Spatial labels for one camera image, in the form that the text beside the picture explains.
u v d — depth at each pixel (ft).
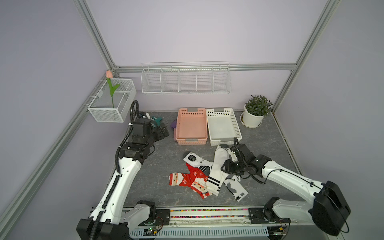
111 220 1.23
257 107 3.24
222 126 3.64
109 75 2.78
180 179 2.82
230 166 2.38
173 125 3.56
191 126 3.56
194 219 2.43
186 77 3.22
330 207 1.32
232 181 2.78
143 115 2.10
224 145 3.16
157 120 3.76
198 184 2.71
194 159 3.01
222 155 3.06
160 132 2.15
